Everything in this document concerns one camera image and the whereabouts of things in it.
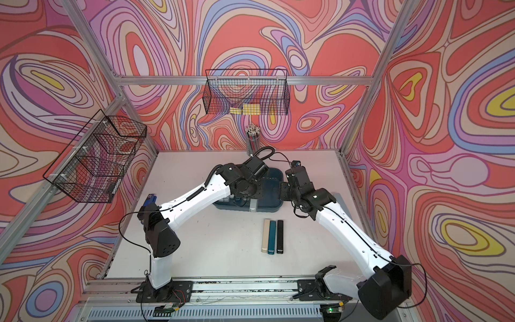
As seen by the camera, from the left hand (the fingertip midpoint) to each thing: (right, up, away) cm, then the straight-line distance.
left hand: (262, 194), depth 80 cm
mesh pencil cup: (-4, +27, +28) cm, 39 cm away
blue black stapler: (-53, -7, +13) cm, 55 cm away
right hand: (+10, +1, -1) cm, 10 cm away
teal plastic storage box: (+3, -1, -6) cm, 6 cm away
